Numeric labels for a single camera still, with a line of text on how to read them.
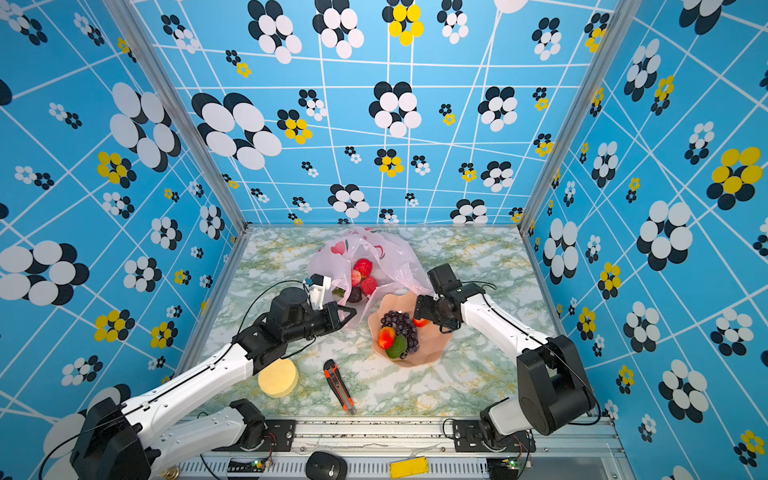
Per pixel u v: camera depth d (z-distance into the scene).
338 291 0.74
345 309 0.75
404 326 0.88
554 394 0.42
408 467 0.69
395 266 0.82
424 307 0.77
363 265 1.01
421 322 0.89
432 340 0.89
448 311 0.62
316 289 0.71
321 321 0.68
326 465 0.68
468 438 0.73
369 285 0.96
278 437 0.73
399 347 0.83
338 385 0.81
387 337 0.84
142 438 0.40
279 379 0.80
